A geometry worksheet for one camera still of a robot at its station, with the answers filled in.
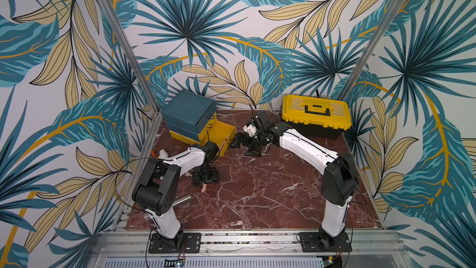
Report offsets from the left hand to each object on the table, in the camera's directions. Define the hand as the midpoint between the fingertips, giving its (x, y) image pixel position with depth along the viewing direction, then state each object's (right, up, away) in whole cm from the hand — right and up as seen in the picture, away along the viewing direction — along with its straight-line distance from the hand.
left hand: (209, 186), depth 88 cm
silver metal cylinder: (-11, -5, -6) cm, 13 cm away
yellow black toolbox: (+54, +33, +8) cm, 64 cm away
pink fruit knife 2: (-2, -1, 0) cm, 2 cm away
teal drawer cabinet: (-11, +34, +2) cm, 36 cm away
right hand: (+13, +18, -5) cm, 23 cm away
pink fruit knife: (+5, +19, +15) cm, 25 cm away
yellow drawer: (+1, +25, +16) cm, 29 cm away
